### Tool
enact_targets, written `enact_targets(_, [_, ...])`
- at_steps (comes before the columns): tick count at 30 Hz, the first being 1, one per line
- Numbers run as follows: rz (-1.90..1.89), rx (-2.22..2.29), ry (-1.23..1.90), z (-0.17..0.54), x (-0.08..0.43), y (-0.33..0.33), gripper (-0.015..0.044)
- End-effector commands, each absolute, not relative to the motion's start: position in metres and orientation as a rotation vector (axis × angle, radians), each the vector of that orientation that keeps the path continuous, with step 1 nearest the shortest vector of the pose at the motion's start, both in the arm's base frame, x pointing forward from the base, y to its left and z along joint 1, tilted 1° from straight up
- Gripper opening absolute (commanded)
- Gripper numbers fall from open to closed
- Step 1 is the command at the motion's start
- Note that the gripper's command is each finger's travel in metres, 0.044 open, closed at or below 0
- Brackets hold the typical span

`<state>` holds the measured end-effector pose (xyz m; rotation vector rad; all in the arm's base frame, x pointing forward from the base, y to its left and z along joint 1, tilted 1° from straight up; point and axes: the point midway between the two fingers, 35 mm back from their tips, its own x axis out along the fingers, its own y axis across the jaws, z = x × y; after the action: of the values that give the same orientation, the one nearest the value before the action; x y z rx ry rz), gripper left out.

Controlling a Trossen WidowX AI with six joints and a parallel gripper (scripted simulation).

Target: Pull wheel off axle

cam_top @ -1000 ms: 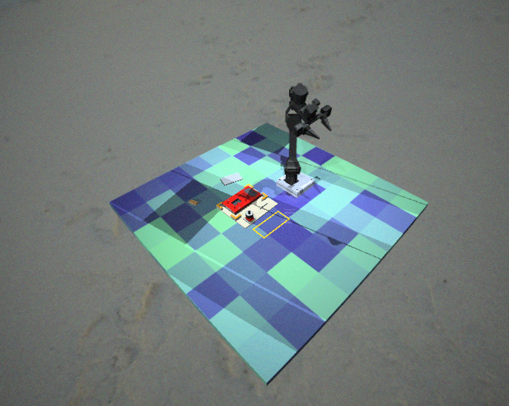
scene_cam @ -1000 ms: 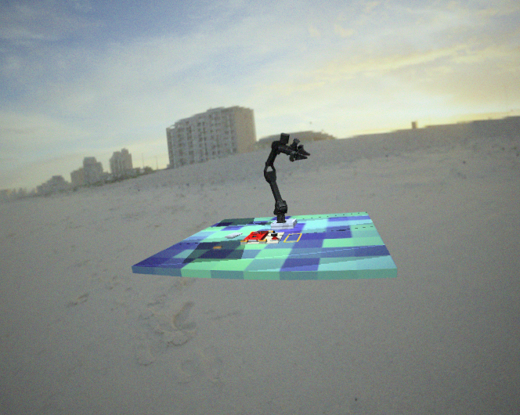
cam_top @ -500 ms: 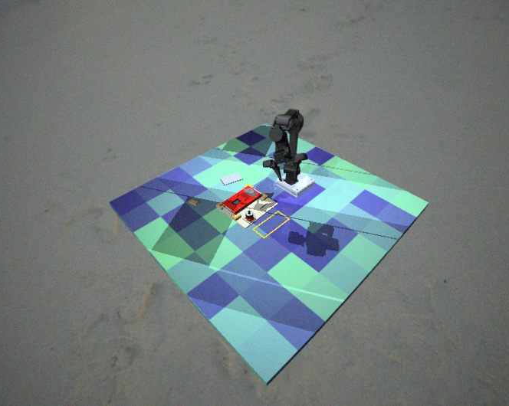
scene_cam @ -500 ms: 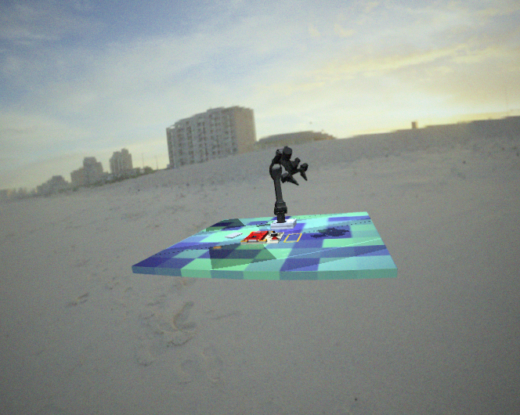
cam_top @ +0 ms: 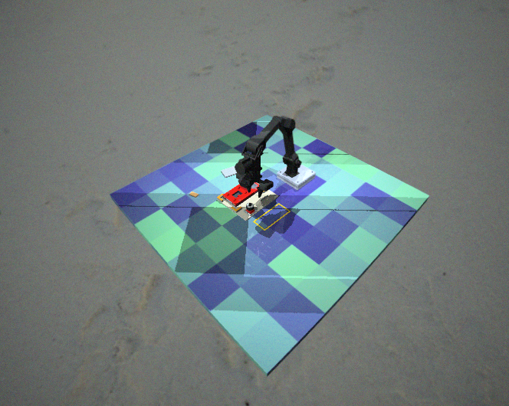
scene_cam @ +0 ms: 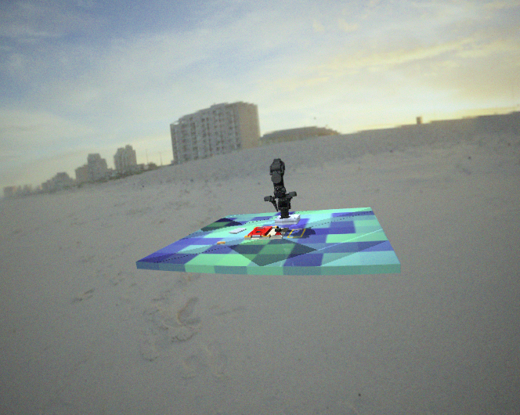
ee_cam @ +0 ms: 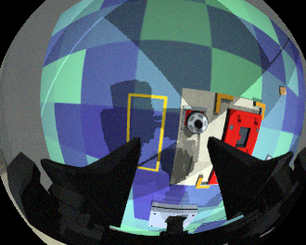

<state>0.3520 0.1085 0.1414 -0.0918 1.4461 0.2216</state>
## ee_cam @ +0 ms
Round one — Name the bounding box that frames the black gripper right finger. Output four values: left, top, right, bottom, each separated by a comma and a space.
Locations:
208, 136, 294, 222

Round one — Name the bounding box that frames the black and grey wheel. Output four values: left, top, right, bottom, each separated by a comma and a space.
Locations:
185, 110, 209, 135

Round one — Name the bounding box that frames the yellow rectangular outline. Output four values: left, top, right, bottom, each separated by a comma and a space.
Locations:
127, 93, 168, 171

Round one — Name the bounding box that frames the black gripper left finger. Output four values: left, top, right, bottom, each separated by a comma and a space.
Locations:
41, 137, 141, 227

